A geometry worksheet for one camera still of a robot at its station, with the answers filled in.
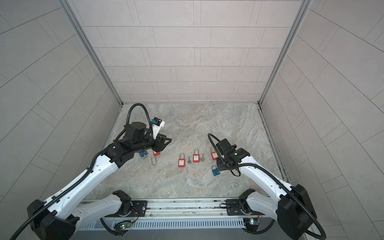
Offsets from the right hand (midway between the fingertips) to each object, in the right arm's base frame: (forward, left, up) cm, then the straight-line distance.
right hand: (220, 165), depth 82 cm
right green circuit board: (-26, -11, -5) cm, 29 cm away
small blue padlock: (-2, +3, -3) cm, 4 cm away
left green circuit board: (-24, +47, 0) cm, 53 cm away
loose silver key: (+5, +18, -3) cm, 18 cm away
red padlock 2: (+7, +13, -1) cm, 15 cm away
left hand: (+7, +24, +19) cm, 32 cm away
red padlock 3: (+8, +2, -2) cm, 9 cm away
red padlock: (+5, +22, -1) cm, 22 cm away
